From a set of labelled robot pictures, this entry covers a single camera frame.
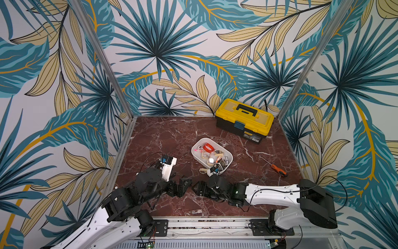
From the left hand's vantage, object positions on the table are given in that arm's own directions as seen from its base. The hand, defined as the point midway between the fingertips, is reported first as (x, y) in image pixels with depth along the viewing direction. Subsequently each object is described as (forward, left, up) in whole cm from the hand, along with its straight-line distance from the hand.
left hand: (182, 181), depth 65 cm
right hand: (+1, -5, -15) cm, 15 cm away
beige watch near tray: (+14, -9, -19) cm, 25 cm away
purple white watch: (+20, -23, -18) cm, 36 cm away
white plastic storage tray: (+26, -13, -21) cm, 36 cm away
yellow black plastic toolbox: (+41, -37, -7) cm, 56 cm away
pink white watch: (+28, -7, -19) cm, 35 cm away
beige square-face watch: (+26, -19, -20) cm, 38 cm away
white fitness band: (+22, -14, -20) cm, 33 cm away
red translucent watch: (+31, -13, -22) cm, 41 cm away
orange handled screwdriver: (+14, -55, -20) cm, 61 cm away
